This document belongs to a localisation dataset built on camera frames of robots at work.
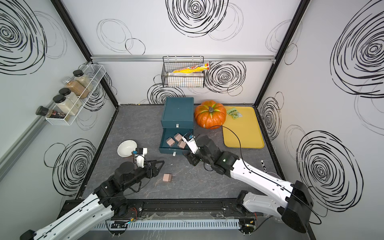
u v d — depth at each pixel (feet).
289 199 1.30
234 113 3.77
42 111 1.94
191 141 2.05
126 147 3.04
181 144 2.84
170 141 2.91
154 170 2.20
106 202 1.78
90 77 2.62
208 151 1.78
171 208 2.47
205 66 2.79
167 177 2.71
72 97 2.27
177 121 2.73
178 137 2.92
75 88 2.36
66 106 2.15
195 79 2.84
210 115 3.23
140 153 2.21
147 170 2.15
